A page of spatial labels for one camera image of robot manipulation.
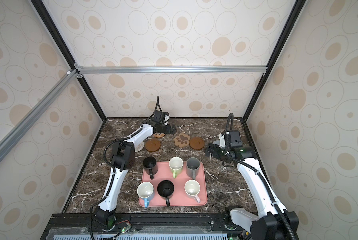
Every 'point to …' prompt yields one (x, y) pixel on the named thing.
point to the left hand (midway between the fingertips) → (174, 125)
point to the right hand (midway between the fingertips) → (212, 152)
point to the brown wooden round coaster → (196, 143)
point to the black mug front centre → (165, 189)
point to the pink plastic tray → (179, 198)
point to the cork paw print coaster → (182, 140)
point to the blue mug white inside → (145, 190)
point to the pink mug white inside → (192, 189)
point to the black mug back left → (150, 165)
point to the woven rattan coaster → (160, 135)
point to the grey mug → (193, 167)
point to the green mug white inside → (175, 164)
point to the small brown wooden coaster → (152, 145)
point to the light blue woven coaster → (217, 142)
